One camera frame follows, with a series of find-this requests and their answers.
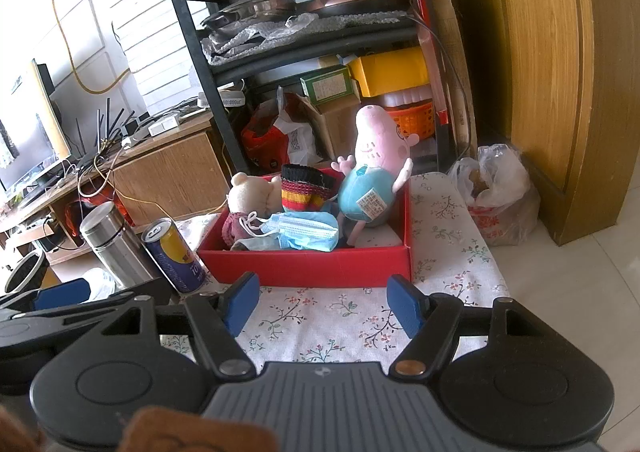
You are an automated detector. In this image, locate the blue and yellow can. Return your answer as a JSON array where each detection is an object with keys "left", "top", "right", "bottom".
[{"left": 141, "top": 218, "right": 207, "bottom": 293}]

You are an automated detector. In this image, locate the stainless steel thermos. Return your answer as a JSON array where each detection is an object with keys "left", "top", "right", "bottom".
[{"left": 79, "top": 202, "right": 161, "bottom": 290}]

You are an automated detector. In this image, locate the yellow cable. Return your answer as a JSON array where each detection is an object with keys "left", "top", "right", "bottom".
[{"left": 44, "top": 0, "right": 132, "bottom": 95}]

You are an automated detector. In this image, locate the striped knit sock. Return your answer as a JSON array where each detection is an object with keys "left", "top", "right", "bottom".
[{"left": 280, "top": 164, "right": 346, "bottom": 215}]

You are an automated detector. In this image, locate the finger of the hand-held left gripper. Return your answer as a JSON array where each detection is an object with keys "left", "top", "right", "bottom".
[
  {"left": 0, "top": 278, "right": 92, "bottom": 315},
  {"left": 0, "top": 279, "right": 173, "bottom": 349}
]

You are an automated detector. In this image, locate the white plastic bag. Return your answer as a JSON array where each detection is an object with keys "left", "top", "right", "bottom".
[{"left": 447, "top": 144, "right": 542, "bottom": 247}]

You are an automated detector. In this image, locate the white printed bag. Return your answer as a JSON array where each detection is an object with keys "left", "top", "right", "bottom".
[{"left": 275, "top": 86, "right": 318, "bottom": 165}]

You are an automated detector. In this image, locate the white power strip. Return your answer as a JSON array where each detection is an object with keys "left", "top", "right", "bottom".
[{"left": 122, "top": 112, "right": 182, "bottom": 147}]

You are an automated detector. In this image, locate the yellow box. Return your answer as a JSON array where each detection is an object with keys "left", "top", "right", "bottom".
[{"left": 347, "top": 48, "right": 431, "bottom": 98}]

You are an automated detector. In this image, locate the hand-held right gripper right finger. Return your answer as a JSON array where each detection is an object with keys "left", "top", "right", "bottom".
[{"left": 386, "top": 274, "right": 546, "bottom": 379}]

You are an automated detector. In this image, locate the red plastic bag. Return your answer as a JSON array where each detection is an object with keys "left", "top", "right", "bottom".
[{"left": 241, "top": 102, "right": 291, "bottom": 170}]

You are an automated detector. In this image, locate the red cardboard box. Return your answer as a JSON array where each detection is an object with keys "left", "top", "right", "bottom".
[{"left": 196, "top": 168, "right": 413, "bottom": 287}]

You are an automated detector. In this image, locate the black router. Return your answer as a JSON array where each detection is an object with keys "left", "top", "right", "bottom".
[{"left": 75, "top": 99, "right": 136, "bottom": 170}]

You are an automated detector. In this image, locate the red flat board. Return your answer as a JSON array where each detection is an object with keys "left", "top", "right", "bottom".
[{"left": 400, "top": 0, "right": 451, "bottom": 125}]

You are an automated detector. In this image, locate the orange plastic basket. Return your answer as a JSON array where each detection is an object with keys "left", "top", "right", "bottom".
[{"left": 382, "top": 102, "right": 436, "bottom": 140}]

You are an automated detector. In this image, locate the wooden cabinet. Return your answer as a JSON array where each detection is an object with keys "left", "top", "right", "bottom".
[{"left": 432, "top": 0, "right": 640, "bottom": 247}]

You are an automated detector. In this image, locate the flat screen monitor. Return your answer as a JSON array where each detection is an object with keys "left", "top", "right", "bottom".
[{"left": 0, "top": 59, "right": 73, "bottom": 193}]

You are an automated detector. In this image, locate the brown cardboard box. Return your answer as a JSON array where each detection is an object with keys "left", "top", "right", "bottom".
[{"left": 300, "top": 99, "right": 368, "bottom": 165}]

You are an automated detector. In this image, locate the black round bin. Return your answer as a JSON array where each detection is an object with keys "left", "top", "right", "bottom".
[{"left": 4, "top": 251, "right": 51, "bottom": 295}]

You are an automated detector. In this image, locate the brown fuzzy cloth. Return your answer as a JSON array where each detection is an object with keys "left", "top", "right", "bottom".
[{"left": 117, "top": 406, "right": 281, "bottom": 452}]

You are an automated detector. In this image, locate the green box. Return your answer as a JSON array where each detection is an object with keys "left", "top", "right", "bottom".
[{"left": 300, "top": 66, "right": 357, "bottom": 105}]

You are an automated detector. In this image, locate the floral tablecloth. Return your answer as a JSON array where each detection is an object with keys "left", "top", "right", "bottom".
[{"left": 170, "top": 172, "right": 511, "bottom": 368}]

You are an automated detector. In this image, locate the white power adapter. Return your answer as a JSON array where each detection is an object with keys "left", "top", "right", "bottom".
[{"left": 197, "top": 86, "right": 248, "bottom": 108}]

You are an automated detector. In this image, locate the bubble wrap sheet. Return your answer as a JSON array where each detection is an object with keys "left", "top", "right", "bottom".
[{"left": 200, "top": 12, "right": 416, "bottom": 66}]

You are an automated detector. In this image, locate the steel pot with lid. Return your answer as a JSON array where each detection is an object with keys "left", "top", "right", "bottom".
[{"left": 200, "top": 0, "right": 298, "bottom": 32}]

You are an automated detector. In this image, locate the wooden media stand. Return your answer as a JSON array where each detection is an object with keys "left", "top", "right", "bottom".
[{"left": 0, "top": 109, "right": 236, "bottom": 265}]

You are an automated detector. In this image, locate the flat cardboard sheet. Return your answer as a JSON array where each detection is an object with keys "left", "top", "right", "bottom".
[{"left": 430, "top": 0, "right": 476, "bottom": 157}]

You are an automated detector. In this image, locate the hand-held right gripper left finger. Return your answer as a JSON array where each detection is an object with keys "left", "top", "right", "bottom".
[{"left": 100, "top": 272, "right": 261, "bottom": 379}]

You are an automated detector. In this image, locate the pink pig plush toy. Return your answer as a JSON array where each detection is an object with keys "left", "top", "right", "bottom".
[{"left": 336, "top": 104, "right": 421, "bottom": 245}]

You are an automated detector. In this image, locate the cream bear plush toy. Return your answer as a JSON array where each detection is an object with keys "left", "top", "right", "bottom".
[{"left": 222, "top": 172, "right": 283, "bottom": 250}]

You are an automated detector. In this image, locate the black shelf rack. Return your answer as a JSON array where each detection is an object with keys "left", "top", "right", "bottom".
[{"left": 151, "top": 0, "right": 446, "bottom": 177}]

